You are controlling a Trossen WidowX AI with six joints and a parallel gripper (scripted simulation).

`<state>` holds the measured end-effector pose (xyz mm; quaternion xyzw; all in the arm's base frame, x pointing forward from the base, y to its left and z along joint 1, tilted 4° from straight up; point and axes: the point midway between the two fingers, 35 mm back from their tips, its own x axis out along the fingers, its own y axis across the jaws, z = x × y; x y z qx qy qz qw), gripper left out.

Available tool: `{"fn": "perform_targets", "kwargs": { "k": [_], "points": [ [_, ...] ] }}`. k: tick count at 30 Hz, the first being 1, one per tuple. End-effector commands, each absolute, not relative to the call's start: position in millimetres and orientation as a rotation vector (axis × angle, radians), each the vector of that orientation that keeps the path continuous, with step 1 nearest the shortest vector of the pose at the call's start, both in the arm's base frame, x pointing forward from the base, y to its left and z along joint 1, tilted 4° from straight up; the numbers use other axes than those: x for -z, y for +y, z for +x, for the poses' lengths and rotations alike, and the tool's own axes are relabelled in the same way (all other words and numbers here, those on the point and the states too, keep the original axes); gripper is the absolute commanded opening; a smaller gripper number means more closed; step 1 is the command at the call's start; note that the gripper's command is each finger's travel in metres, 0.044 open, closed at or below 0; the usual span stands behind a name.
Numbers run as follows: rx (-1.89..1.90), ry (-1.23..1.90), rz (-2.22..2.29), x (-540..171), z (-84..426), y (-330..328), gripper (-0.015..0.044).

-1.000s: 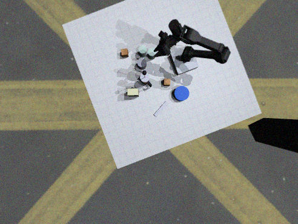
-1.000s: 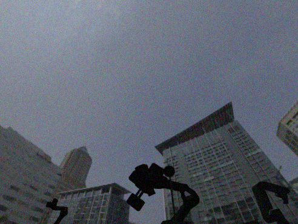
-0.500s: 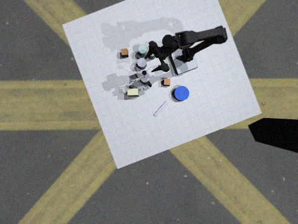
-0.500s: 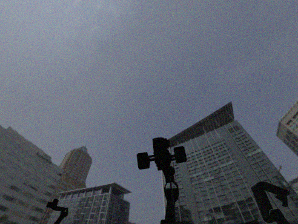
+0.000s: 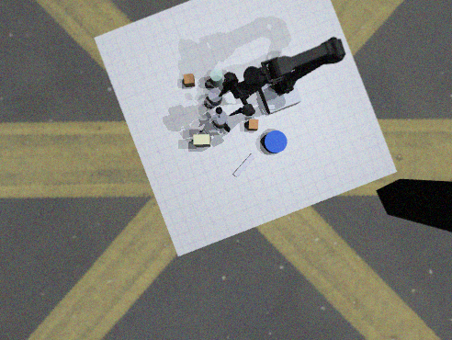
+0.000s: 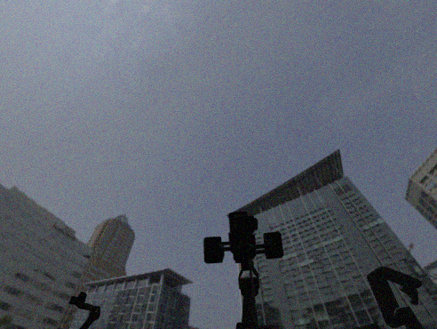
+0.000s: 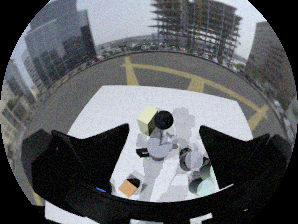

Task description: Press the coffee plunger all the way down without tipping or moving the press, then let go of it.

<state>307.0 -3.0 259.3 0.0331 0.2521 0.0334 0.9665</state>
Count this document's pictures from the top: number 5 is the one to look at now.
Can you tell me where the blue cylinder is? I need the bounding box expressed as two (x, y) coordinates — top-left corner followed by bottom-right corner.
(263, 130), (287, 153)

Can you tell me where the small tan block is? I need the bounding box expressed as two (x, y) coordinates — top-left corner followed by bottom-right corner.
(248, 119), (258, 130)
(184, 74), (195, 87)

